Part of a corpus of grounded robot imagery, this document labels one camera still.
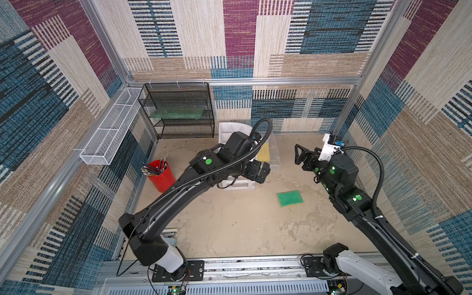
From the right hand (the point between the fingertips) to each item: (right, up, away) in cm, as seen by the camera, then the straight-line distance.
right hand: (305, 150), depth 71 cm
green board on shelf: (-56, +19, +24) cm, 64 cm away
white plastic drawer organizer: (-32, +10, +20) cm, 39 cm away
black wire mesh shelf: (-65, +31, +31) cm, 78 cm away
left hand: (-18, -6, -5) cm, 20 cm away
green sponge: (0, -23, +22) cm, 32 cm away
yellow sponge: (-13, -2, +18) cm, 23 cm away
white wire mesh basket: (-92, +2, +20) cm, 94 cm away
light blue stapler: (-56, -36, +10) cm, 67 cm away
